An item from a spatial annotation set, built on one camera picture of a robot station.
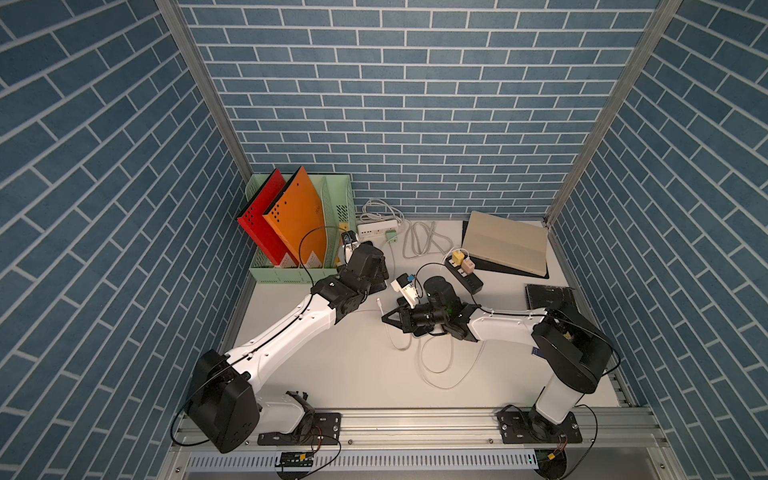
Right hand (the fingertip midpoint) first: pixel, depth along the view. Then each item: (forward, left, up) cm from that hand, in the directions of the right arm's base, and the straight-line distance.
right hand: (385, 321), depth 81 cm
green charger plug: (+39, +2, -8) cm, 40 cm away
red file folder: (+19, +38, +17) cm, 46 cm away
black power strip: (+21, -26, -8) cm, 34 cm away
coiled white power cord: (+40, -10, -11) cm, 43 cm away
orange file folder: (+26, +29, +15) cm, 42 cm away
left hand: (+12, +3, +10) cm, 16 cm away
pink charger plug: (+25, -25, -5) cm, 35 cm away
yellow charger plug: (+27, -21, -4) cm, 35 cm away
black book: (+18, -50, -10) cm, 54 cm away
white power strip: (+41, +8, -9) cm, 43 cm away
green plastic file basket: (+42, +23, +6) cm, 48 cm away
